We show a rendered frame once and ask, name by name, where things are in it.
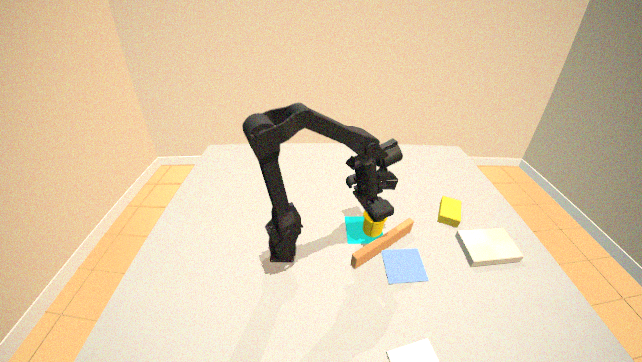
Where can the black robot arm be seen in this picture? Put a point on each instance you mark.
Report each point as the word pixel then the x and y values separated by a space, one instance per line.
pixel 265 132

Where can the yellow cup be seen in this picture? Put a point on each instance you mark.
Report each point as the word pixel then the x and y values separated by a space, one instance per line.
pixel 371 228

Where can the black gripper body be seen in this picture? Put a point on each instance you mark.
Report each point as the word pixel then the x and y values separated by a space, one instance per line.
pixel 378 209

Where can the yellow cube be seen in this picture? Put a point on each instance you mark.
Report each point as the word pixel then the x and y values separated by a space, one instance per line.
pixel 450 211

